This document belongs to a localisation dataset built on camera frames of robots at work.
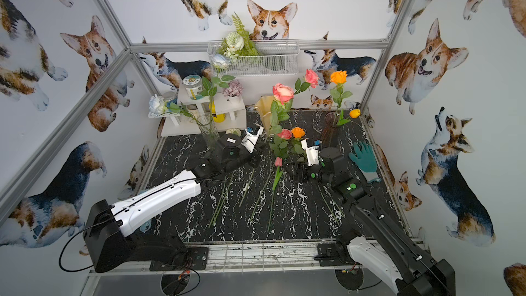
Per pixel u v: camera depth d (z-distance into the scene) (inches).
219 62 30.8
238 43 30.3
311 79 33.0
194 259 28.9
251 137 25.0
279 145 41.2
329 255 29.1
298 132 42.0
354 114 31.4
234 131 41.9
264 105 39.3
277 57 36.4
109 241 15.2
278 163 37.4
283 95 26.5
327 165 22.8
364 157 39.5
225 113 44.4
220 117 44.6
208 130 37.3
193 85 35.6
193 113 34.5
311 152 26.6
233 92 38.3
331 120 37.3
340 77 33.8
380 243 18.5
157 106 29.9
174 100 37.7
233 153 22.3
